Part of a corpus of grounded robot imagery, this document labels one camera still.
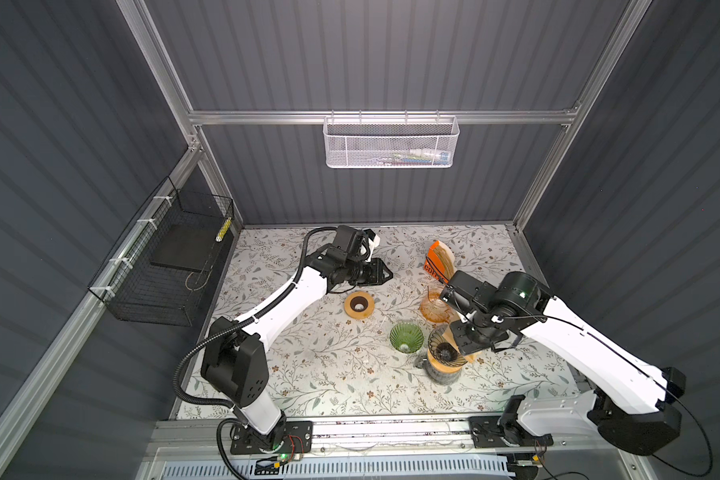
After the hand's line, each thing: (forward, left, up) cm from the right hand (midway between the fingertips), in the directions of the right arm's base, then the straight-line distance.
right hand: (464, 346), depth 67 cm
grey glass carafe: (+2, +8, -16) cm, 18 cm away
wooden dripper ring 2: (+22, +25, -20) cm, 39 cm away
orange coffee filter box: (+35, -2, -13) cm, 37 cm away
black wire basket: (+16, +73, +8) cm, 75 cm away
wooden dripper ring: (-1, +4, -11) cm, 12 cm away
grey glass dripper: (+4, +2, -12) cm, 12 cm away
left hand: (+21, +16, -1) cm, 26 cm away
